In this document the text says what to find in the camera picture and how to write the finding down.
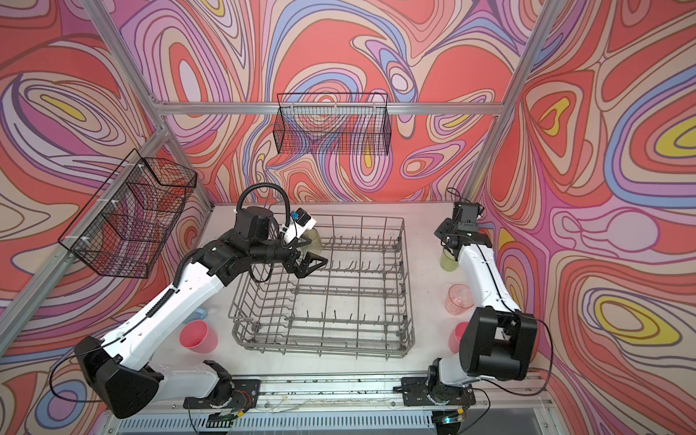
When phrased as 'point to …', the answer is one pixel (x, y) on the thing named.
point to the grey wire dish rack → (356, 304)
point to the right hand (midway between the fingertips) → (448, 235)
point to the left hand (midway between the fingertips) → (320, 249)
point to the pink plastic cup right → (456, 336)
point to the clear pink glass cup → (459, 299)
